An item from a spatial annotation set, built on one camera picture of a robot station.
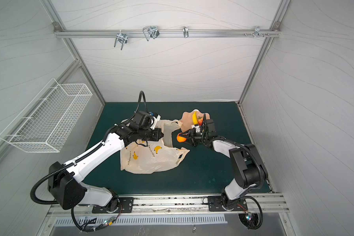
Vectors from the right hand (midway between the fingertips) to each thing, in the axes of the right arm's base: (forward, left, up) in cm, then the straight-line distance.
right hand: (181, 134), depth 85 cm
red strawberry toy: (+18, -12, -11) cm, 24 cm away
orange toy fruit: (-3, 0, -1) cm, 3 cm away
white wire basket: (-9, +64, +19) cm, 67 cm away
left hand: (-4, +8, +6) cm, 11 cm away
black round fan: (-38, -36, -17) cm, 55 cm away
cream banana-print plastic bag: (-14, +12, -1) cm, 18 cm away
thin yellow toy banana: (+21, -8, -11) cm, 25 cm away
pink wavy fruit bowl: (+19, -3, -12) cm, 23 cm away
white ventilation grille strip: (-41, +17, -14) cm, 47 cm away
